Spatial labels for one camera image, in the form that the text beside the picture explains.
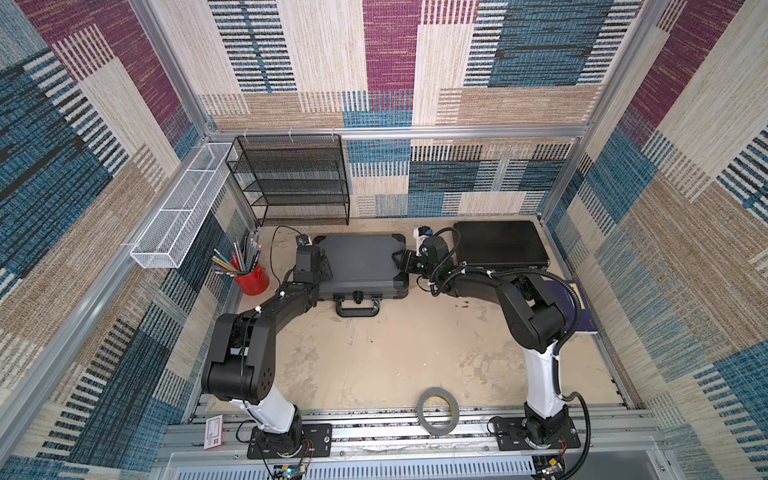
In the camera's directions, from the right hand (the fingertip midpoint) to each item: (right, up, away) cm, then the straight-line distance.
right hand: (401, 260), depth 100 cm
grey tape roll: (+12, -36, -23) cm, 44 cm away
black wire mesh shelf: (-38, +29, +9) cm, 49 cm away
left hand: (-24, -2, -3) cm, 25 cm away
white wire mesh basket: (-56, +8, -27) cm, 63 cm away
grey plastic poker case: (-12, -4, -2) cm, 13 cm away
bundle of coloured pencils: (-50, +1, -3) cm, 51 cm away
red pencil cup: (-48, -7, 0) cm, 48 cm away
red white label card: (-47, -41, -25) cm, 68 cm away
